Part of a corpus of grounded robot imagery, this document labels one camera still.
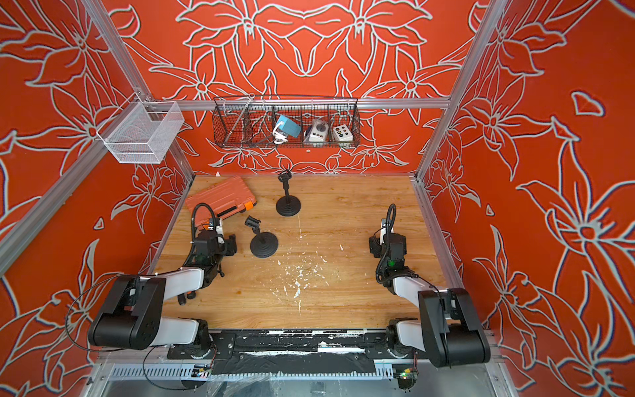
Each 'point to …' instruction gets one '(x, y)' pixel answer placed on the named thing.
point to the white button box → (342, 133)
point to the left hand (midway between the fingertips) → (226, 234)
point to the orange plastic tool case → (226, 198)
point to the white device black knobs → (319, 131)
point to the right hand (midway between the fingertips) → (383, 232)
